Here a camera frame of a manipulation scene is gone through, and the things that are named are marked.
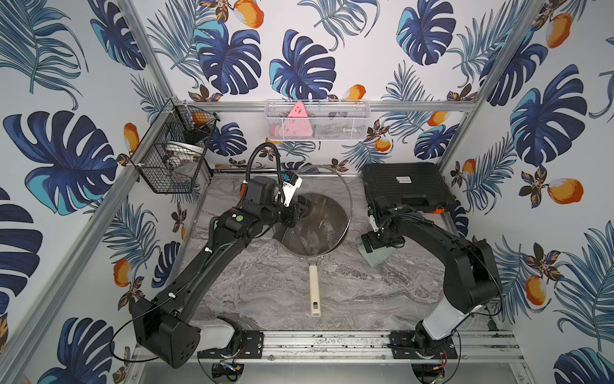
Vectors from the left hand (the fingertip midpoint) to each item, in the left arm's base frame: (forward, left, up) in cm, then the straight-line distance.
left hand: (302, 201), depth 72 cm
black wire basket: (+17, +48, +1) cm, 51 cm away
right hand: (+1, -29, -24) cm, 38 cm away
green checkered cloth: (-2, -29, -29) cm, 41 cm away
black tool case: (+33, -51, -23) cm, 65 cm away
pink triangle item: (+34, +5, +5) cm, 35 cm away
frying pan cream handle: (-22, -6, -20) cm, 30 cm away
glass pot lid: (+5, -7, -6) cm, 11 cm away
